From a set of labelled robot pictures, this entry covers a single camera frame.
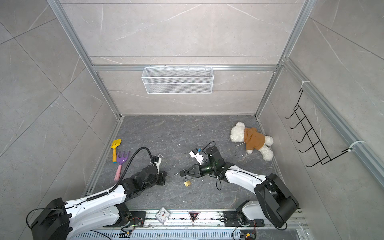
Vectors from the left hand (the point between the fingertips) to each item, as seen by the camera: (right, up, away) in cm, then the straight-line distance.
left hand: (168, 170), depth 83 cm
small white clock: (-1, -20, -10) cm, 22 cm away
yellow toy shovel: (-39, +14, +18) cm, 45 cm away
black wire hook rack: (+72, +13, -19) cm, 75 cm away
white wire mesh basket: (+4, +57, +17) cm, 60 cm away
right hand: (+11, 0, -5) cm, 12 cm away
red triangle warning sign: (+15, -20, -9) cm, 27 cm away
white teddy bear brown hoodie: (+54, +16, +12) cm, 57 cm away
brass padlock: (+11, -8, +2) cm, 14 cm away
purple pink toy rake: (-32, +4, +10) cm, 34 cm away
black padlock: (+9, 0, -6) cm, 10 cm away
